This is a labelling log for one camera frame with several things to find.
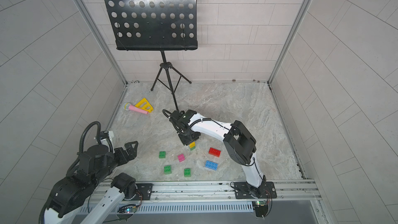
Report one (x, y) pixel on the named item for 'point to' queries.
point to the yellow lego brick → (192, 144)
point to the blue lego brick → (211, 165)
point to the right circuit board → (262, 202)
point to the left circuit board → (130, 209)
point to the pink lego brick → (181, 157)
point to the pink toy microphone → (128, 106)
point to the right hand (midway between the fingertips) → (190, 143)
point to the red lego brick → (214, 152)
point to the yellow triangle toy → (145, 105)
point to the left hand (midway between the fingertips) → (135, 144)
